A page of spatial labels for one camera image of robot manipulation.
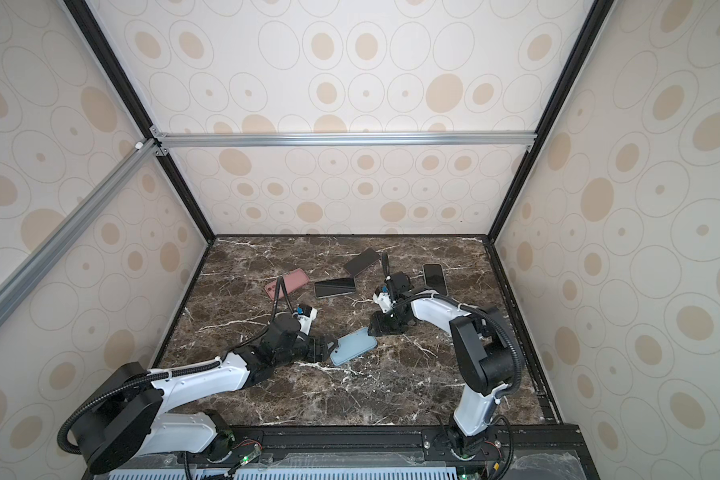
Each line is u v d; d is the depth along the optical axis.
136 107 0.83
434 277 1.06
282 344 0.66
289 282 1.09
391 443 0.75
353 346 0.92
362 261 1.13
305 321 0.77
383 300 0.87
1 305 0.52
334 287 1.10
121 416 0.42
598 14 0.69
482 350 0.48
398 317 0.78
